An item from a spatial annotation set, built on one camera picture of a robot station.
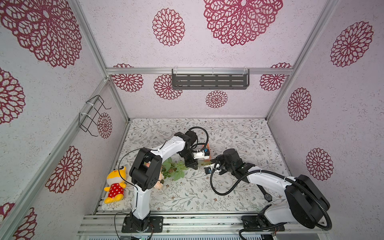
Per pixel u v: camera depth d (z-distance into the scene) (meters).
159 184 0.81
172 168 0.81
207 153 0.80
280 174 0.51
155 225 0.74
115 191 0.79
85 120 0.73
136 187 0.54
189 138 0.70
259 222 0.66
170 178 0.89
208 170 0.74
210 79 0.97
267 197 0.82
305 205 0.43
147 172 0.51
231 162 0.68
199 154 0.80
